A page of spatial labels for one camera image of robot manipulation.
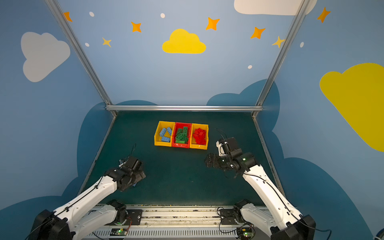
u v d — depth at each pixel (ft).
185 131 3.50
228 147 1.91
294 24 2.47
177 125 3.50
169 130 3.51
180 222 2.40
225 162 2.05
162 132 3.52
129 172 2.12
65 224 1.29
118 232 2.32
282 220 1.27
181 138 3.34
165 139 3.41
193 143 3.23
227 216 2.46
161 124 3.54
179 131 3.55
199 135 3.29
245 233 2.35
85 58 2.89
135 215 2.46
